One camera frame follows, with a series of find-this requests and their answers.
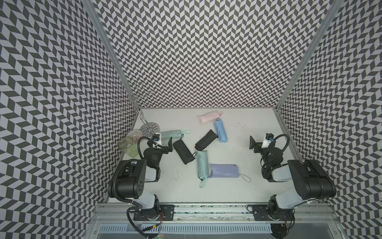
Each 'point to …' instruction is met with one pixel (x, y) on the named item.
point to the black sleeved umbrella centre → (206, 140)
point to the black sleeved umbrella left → (184, 155)
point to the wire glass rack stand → (136, 100)
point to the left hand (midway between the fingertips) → (163, 137)
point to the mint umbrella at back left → (174, 134)
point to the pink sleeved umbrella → (209, 117)
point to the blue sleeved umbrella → (222, 135)
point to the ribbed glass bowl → (135, 134)
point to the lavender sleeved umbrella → (226, 171)
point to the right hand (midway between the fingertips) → (258, 137)
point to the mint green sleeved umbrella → (203, 166)
